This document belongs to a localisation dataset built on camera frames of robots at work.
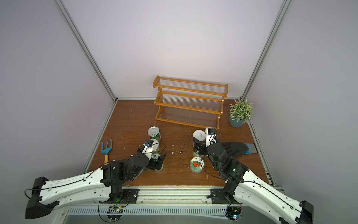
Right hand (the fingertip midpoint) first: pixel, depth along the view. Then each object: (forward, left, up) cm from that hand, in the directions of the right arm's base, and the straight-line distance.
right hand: (202, 135), depth 72 cm
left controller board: (-33, +46, -25) cm, 62 cm away
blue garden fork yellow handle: (-1, +62, -21) cm, 65 cm away
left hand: (-8, +22, -5) cm, 24 cm away
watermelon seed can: (+7, +29, -10) cm, 32 cm away
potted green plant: (+21, -27, -7) cm, 35 cm away
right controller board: (-31, -16, -23) cm, 42 cm away
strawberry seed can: (-11, +2, -14) cm, 18 cm away
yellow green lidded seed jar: (-10, +3, 0) cm, 10 cm away
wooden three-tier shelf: (+31, +7, -6) cm, 32 cm away
